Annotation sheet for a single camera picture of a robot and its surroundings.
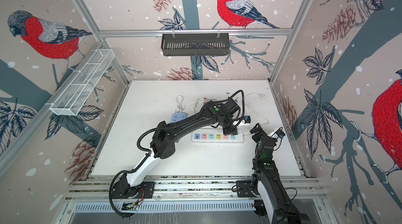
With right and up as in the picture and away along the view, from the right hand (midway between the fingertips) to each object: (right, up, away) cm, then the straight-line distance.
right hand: (261, 129), depth 84 cm
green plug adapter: (-25, +16, +24) cm, 38 cm away
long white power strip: (-25, -5, +6) cm, 26 cm away
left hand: (-14, 0, -1) cm, 14 cm away
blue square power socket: (-49, +5, +14) cm, 51 cm away
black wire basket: (-38, +54, +22) cm, 69 cm away
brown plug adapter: (-31, +15, +23) cm, 41 cm away
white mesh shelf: (-94, +26, -5) cm, 98 cm away
